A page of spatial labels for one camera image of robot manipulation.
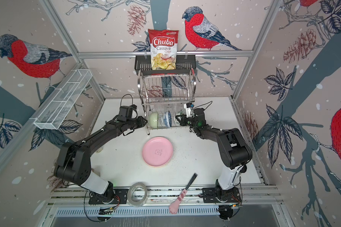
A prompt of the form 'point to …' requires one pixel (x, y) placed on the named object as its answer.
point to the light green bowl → (152, 119)
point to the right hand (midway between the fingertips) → (175, 119)
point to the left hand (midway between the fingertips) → (145, 121)
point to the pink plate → (157, 151)
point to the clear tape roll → (137, 195)
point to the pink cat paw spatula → (174, 207)
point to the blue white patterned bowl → (167, 119)
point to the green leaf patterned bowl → (180, 112)
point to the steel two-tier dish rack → (165, 98)
